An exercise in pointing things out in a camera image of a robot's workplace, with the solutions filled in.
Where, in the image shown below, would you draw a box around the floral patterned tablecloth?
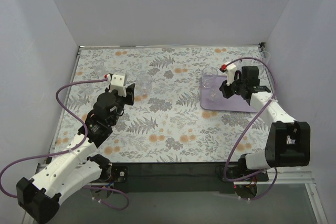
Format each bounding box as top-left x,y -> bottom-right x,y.
51,46 -> 294,163

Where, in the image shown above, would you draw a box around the clear tall tumbler glass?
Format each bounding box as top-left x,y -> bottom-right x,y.
136,73 -> 153,95

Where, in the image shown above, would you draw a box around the clear wine glass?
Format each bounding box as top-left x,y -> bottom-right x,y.
261,51 -> 271,65

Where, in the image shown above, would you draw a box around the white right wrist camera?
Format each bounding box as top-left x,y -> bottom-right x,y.
219,62 -> 238,86

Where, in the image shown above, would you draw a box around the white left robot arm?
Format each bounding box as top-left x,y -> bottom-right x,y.
16,84 -> 135,223

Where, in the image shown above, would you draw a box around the small clear tumbler glass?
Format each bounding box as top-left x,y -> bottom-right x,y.
208,87 -> 221,102

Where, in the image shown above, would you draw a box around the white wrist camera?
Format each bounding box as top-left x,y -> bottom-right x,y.
105,72 -> 127,97
219,62 -> 238,86

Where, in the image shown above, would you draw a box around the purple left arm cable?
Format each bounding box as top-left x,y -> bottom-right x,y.
0,76 -> 130,211

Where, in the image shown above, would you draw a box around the lilac plastic tray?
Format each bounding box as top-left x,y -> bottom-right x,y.
200,76 -> 257,113

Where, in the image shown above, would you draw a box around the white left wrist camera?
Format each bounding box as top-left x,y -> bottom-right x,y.
105,72 -> 127,97

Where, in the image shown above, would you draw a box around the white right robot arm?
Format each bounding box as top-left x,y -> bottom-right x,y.
219,63 -> 311,182

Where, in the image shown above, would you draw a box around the aluminium frame rail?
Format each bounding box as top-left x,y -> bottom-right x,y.
37,162 -> 313,188

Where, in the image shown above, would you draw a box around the clear faceted tumbler glass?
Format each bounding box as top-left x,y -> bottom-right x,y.
201,67 -> 218,88

